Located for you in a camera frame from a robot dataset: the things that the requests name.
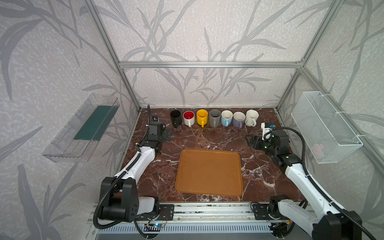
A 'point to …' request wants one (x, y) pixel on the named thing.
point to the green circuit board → (159, 224)
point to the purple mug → (238, 119)
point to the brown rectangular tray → (208, 171)
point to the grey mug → (215, 118)
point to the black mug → (176, 117)
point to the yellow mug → (202, 115)
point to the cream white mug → (189, 118)
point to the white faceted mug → (251, 117)
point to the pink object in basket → (317, 149)
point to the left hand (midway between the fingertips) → (160, 126)
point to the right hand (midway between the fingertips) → (250, 132)
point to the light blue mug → (226, 116)
